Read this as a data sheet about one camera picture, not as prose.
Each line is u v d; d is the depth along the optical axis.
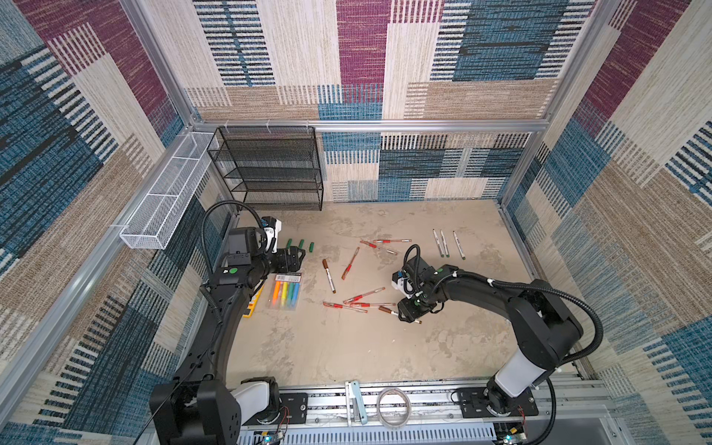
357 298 0.94
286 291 0.94
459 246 1.06
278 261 0.70
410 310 0.79
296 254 0.72
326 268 1.01
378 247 1.07
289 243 1.08
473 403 0.73
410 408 0.74
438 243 1.08
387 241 1.08
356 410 0.71
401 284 0.83
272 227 0.70
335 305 0.92
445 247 1.05
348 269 1.02
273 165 1.08
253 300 0.93
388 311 0.90
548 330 0.46
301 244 1.08
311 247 1.08
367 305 0.92
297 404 0.75
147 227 0.91
